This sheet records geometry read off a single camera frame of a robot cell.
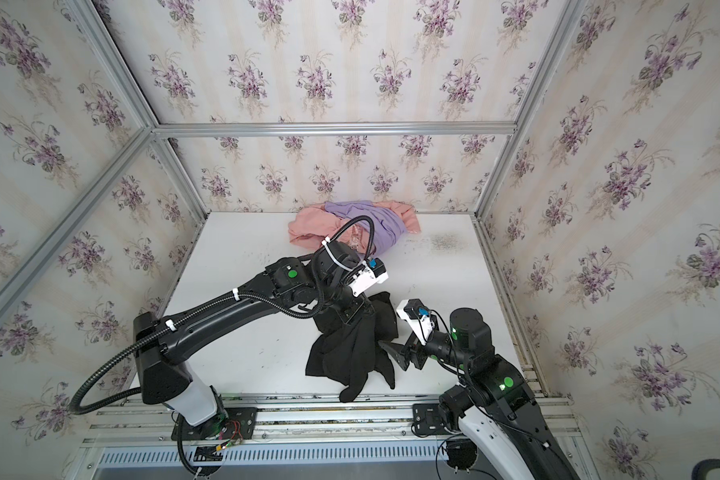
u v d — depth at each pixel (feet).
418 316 1.79
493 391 1.52
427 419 2.40
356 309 1.95
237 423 2.36
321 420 2.45
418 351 1.87
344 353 2.32
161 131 3.07
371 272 2.02
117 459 2.26
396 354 1.91
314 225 3.53
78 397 1.18
